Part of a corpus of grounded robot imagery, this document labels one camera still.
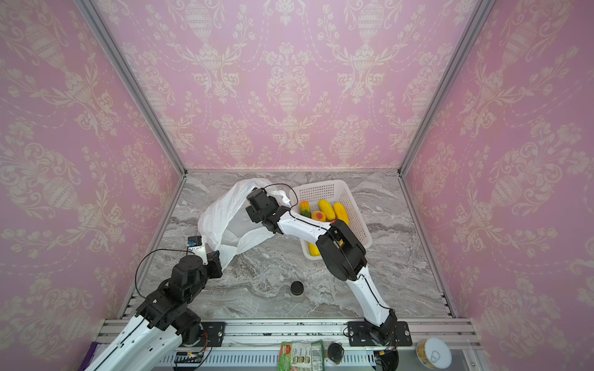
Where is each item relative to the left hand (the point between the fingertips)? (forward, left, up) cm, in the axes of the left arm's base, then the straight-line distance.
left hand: (221, 254), depth 79 cm
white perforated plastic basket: (+34, -32, -7) cm, 47 cm away
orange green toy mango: (+25, -29, -7) cm, 39 cm away
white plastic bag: (+9, 0, +5) cm, 10 cm away
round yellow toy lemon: (+21, -34, -6) cm, 41 cm away
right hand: (+23, -10, -1) cm, 26 cm away
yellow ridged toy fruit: (+23, -44, -7) cm, 50 cm away
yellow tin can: (-26, -66, -5) cm, 71 cm away
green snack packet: (-27, -28, -10) cm, 41 cm away
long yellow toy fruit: (+5, -32, -7) cm, 33 cm away
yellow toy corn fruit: (+25, -38, -7) cm, 46 cm away
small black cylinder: (-10, -26, -2) cm, 28 cm away
